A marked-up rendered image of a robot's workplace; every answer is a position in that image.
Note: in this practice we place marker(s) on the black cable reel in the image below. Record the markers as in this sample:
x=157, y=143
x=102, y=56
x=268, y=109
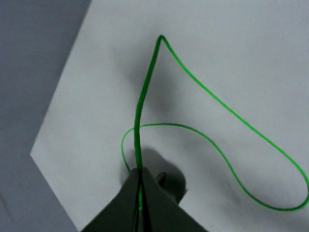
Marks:
x=160, y=179

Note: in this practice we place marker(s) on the green cable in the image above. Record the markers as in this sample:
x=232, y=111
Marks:
x=137, y=128

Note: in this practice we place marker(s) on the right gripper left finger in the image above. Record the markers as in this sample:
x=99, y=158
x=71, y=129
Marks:
x=121, y=214

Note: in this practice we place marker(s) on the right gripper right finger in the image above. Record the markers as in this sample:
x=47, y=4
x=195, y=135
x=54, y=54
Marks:
x=160, y=213

